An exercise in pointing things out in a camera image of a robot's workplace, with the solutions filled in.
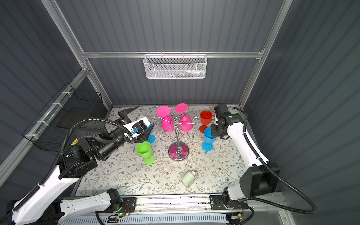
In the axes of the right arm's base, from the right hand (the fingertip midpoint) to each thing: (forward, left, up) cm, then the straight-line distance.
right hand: (218, 132), depth 82 cm
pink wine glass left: (-2, +29, +13) cm, 31 cm away
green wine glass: (-6, +45, -7) cm, 46 cm away
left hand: (-11, +36, +29) cm, 47 cm away
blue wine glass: (-1, +5, -14) cm, 15 cm away
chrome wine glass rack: (-4, +25, -15) cm, 29 cm away
